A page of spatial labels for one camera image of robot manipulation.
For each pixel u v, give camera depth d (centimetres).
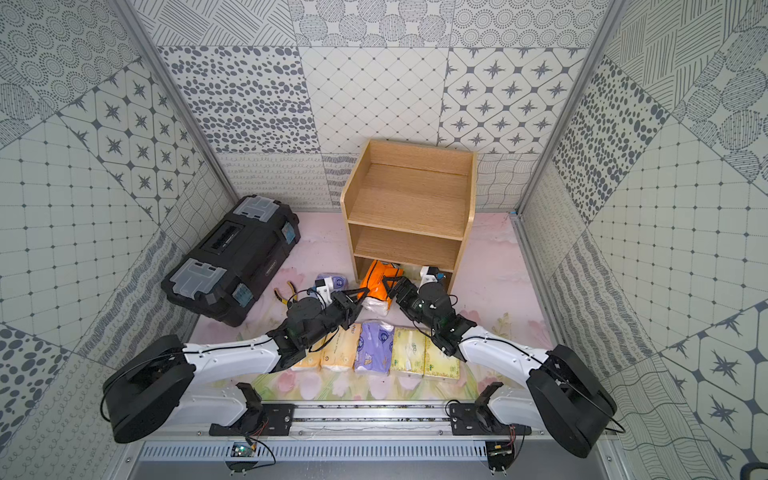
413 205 80
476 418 66
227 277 82
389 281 80
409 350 81
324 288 77
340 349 81
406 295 73
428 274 78
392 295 74
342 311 71
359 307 75
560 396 41
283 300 95
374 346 82
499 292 100
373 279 80
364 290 78
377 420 76
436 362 78
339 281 94
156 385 43
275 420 73
